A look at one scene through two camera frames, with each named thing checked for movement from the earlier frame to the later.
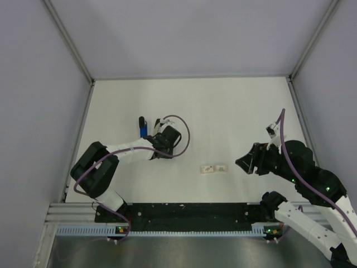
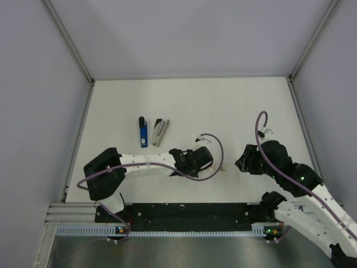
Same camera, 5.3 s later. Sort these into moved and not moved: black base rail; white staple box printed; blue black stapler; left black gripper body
Moved: left black gripper body
Not moved: blue black stapler; white staple box printed; black base rail
